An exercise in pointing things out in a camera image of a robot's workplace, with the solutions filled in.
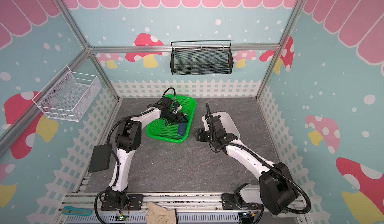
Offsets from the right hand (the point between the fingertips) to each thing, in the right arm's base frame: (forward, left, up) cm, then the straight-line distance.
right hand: (195, 133), depth 83 cm
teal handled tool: (-35, +60, -14) cm, 71 cm away
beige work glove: (-37, +17, -14) cm, 43 cm away
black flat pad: (-8, +59, -17) cm, 61 cm away
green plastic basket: (+12, +26, -15) cm, 32 cm away
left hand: (+15, +8, -12) cm, 21 cm away
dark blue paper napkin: (+11, +9, -12) cm, 19 cm away
